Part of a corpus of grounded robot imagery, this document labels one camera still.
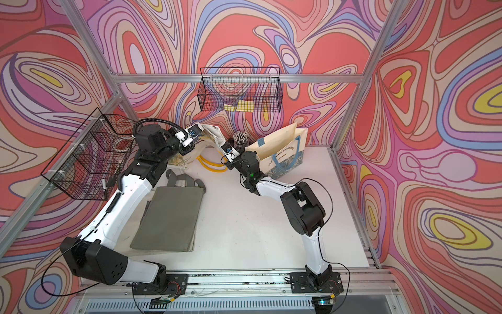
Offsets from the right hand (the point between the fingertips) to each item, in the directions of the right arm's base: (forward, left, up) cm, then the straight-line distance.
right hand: (225, 149), depth 88 cm
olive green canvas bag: (-24, +26, -20) cm, 41 cm away
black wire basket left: (-8, +51, +8) cm, 52 cm away
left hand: (-4, +10, +17) cm, 21 cm away
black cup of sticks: (+12, -7, -4) cm, 14 cm away
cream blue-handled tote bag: (+2, -27, -6) cm, 28 cm away
